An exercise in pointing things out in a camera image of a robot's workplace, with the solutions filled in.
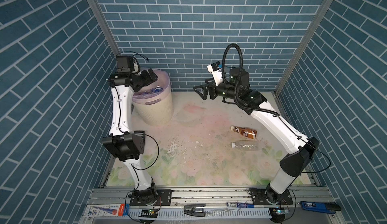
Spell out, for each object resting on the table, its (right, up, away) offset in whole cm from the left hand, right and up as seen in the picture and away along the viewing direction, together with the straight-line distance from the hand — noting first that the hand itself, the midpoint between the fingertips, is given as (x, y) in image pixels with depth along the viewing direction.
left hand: (151, 77), depth 79 cm
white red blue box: (-20, -64, -10) cm, 68 cm away
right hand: (+25, -4, -11) cm, 28 cm away
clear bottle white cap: (+54, -39, +11) cm, 68 cm away
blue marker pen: (+45, -62, -8) cm, 77 cm away
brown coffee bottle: (+56, -32, +13) cm, 66 cm away
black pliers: (+23, -64, -10) cm, 68 cm away
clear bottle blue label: (0, -6, +10) cm, 11 cm away
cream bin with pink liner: (0, -14, +3) cm, 14 cm away
